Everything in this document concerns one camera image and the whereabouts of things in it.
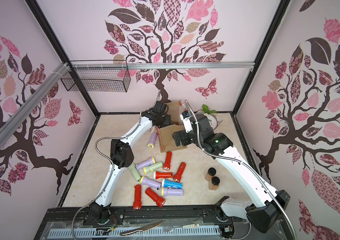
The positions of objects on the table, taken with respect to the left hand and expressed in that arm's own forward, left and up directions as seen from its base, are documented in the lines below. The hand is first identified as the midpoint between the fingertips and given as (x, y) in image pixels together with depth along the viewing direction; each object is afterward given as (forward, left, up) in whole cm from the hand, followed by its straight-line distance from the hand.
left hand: (166, 122), depth 101 cm
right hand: (-23, -9, +19) cm, 31 cm away
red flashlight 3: (-35, +4, -7) cm, 36 cm away
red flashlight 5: (-48, +3, -7) cm, 49 cm away
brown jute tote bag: (-16, 0, 0) cm, 16 cm away
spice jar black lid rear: (-35, -26, -2) cm, 44 cm away
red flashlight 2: (-36, -7, -7) cm, 37 cm away
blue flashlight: (-39, -1, -7) cm, 40 cm away
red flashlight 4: (-49, +14, -8) cm, 51 cm away
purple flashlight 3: (-39, +7, -8) cm, 41 cm away
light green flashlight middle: (-29, +8, -8) cm, 31 cm away
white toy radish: (+19, -32, -6) cm, 38 cm away
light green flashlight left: (-32, +18, -8) cm, 38 cm away
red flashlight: (-29, -1, -8) cm, 30 cm away
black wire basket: (+20, +44, +24) cm, 54 cm away
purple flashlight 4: (-43, -1, -8) cm, 44 cm away
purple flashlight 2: (-27, +13, -8) cm, 31 cm away
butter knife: (-60, +10, -10) cm, 61 cm away
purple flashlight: (-9, +10, -9) cm, 16 cm away
